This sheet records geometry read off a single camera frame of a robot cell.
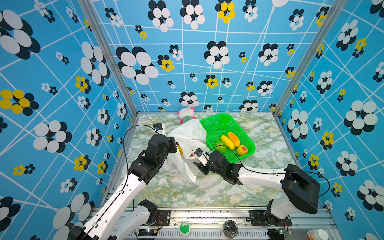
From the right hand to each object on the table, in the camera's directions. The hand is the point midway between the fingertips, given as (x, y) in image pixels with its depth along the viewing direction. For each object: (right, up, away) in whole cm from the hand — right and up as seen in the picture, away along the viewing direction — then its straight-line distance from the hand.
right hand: (198, 158), depth 82 cm
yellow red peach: (+28, +3, +10) cm, 30 cm away
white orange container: (+51, -29, -19) cm, 62 cm away
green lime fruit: (+15, +4, +10) cm, 19 cm away
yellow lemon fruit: (+20, +7, +14) cm, 26 cm away
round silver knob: (+13, -25, -21) cm, 35 cm away
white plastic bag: (-3, +13, -6) cm, 14 cm away
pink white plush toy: (-8, +27, +29) cm, 41 cm away
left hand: (-12, +13, -9) cm, 20 cm away
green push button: (-6, -26, -19) cm, 33 cm away
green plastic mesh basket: (+18, +12, +22) cm, 31 cm away
